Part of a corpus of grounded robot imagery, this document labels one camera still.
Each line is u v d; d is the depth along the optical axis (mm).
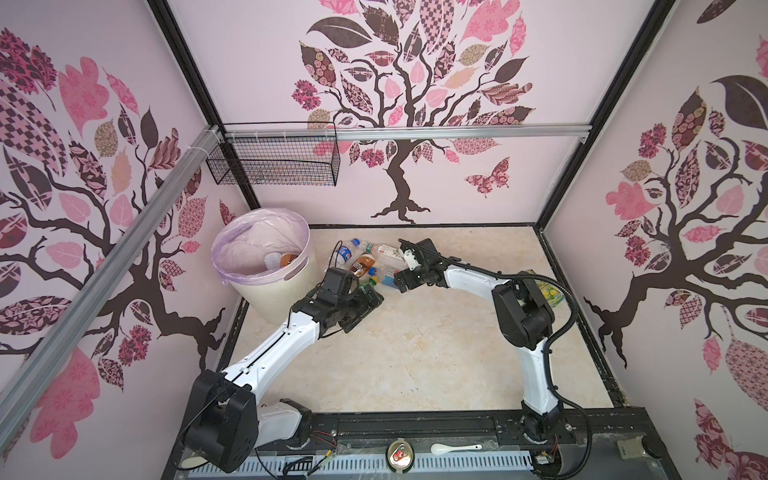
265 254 923
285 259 870
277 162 1220
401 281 900
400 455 618
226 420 396
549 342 559
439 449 722
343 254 1059
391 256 1035
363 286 775
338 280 644
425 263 796
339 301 634
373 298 748
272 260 920
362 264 1017
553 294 972
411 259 884
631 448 691
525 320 550
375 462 697
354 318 725
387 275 1000
